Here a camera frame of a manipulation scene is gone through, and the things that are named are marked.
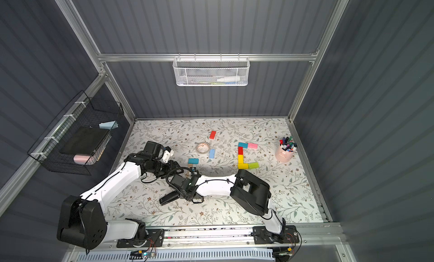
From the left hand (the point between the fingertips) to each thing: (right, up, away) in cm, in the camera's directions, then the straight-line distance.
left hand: (180, 173), depth 82 cm
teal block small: (+35, +12, +23) cm, 44 cm away
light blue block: (+15, +8, +20) cm, 26 cm away
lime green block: (+39, +1, +16) cm, 43 cm away
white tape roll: (+9, +11, +23) cm, 27 cm away
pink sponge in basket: (-35, +9, -17) cm, 40 cm away
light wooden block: (+2, +1, +15) cm, 15 cm away
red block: (+14, +19, +30) cm, 38 cm away
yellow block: (+32, +5, +17) cm, 36 cm away
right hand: (+3, -12, +3) cm, 13 cm away
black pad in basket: (-36, +17, -14) cm, 42 cm away
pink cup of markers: (+55, +10, +9) cm, 57 cm away
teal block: (+4, +3, +17) cm, 18 cm away
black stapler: (-6, -12, +1) cm, 14 cm away
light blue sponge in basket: (-34, +24, -1) cm, 42 cm away
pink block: (+40, +12, +23) cm, 48 cm away
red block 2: (+32, +9, +20) cm, 39 cm away
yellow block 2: (+33, +1, +14) cm, 36 cm away
